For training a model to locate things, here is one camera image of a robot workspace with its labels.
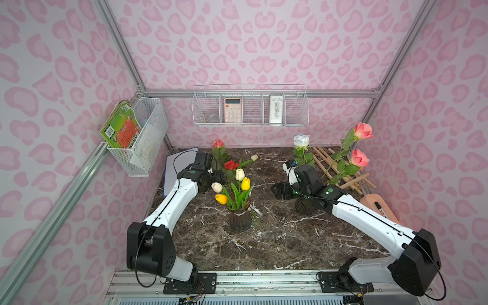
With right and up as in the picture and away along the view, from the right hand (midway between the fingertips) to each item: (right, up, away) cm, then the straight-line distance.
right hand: (278, 185), depth 80 cm
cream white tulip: (-16, +5, -9) cm, 19 cm away
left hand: (-27, +3, +7) cm, 28 cm away
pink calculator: (-20, +35, +13) cm, 43 cm away
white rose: (+8, +17, -6) cm, 20 cm away
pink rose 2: (-32, +17, +37) cm, 52 cm away
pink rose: (+27, +10, -12) cm, 31 cm away
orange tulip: (-21, -2, -16) cm, 27 cm away
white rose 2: (-9, +12, +34) cm, 37 cm away
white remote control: (+1, +35, +13) cm, 38 cm away
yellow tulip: (-13, +2, -13) cm, 19 cm away
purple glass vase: (-17, -18, +13) cm, 28 cm away
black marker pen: (+52, -14, +13) cm, 56 cm away
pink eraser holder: (+44, -9, +10) cm, 46 cm away
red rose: (-22, +8, +27) cm, 36 cm away
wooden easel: (+31, +12, +33) cm, 47 cm away
